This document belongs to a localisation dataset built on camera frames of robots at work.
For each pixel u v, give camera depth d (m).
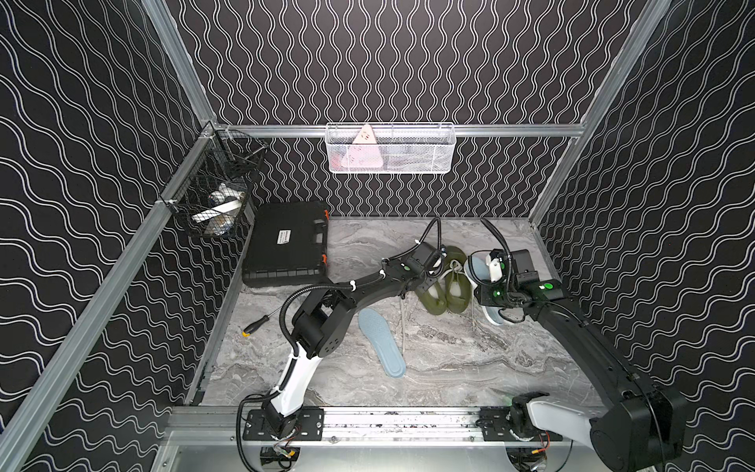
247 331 0.89
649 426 0.38
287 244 1.03
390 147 1.22
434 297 0.95
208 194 0.85
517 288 0.59
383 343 0.88
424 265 0.73
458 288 0.97
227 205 0.76
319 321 0.54
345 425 0.76
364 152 0.88
